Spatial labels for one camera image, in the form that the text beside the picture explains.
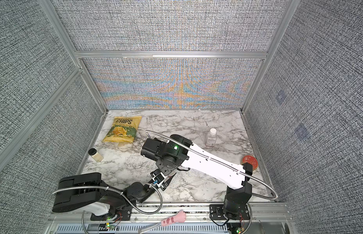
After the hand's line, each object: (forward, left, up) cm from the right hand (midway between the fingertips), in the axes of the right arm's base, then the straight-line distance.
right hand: (168, 162), depth 64 cm
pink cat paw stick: (-18, -5, -22) cm, 29 cm away
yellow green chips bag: (+32, +34, -19) cm, 50 cm away
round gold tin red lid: (+11, -48, -22) cm, 54 cm away
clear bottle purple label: (+23, -25, -16) cm, 37 cm away
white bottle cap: (+25, -25, -11) cm, 37 cm away
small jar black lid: (+13, +45, -18) cm, 50 cm away
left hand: (+2, -1, -10) cm, 10 cm away
